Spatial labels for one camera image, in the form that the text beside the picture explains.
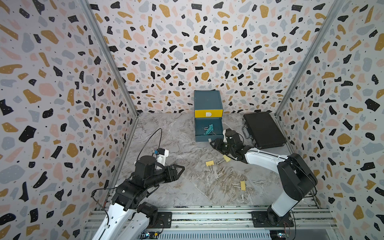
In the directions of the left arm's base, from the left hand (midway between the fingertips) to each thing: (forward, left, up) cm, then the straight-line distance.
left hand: (182, 169), depth 68 cm
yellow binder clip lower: (0, -33, -22) cm, 39 cm away
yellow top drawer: (+40, -14, -4) cm, 43 cm away
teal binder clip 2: (+36, -13, -14) cm, 41 cm away
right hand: (+21, -15, -11) cm, 28 cm away
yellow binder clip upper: (+15, -25, -19) cm, 35 cm away
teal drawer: (+27, -8, -11) cm, 30 cm away
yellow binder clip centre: (+14, -14, -21) cm, 29 cm away
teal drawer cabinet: (+50, -14, 0) cm, 51 cm away
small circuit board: (-23, +16, -22) cm, 35 cm away
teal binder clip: (+34, -15, -12) cm, 39 cm away
